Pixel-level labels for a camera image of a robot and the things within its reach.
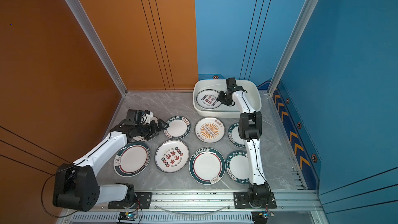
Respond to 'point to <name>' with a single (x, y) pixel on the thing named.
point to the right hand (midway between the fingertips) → (218, 99)
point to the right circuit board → (260, 217)
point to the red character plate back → (207, 99)
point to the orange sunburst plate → (210, 130)
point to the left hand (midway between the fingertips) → (164, 127)
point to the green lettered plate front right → (237, 167)
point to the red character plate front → (171, 156)
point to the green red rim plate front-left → (131, 159)
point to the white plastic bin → (253, 89)
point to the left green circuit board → (126, 215)
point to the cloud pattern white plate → (139, 139)
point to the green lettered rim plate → (179, 127)
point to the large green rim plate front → (207, 166)
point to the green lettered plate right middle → (234, 136)
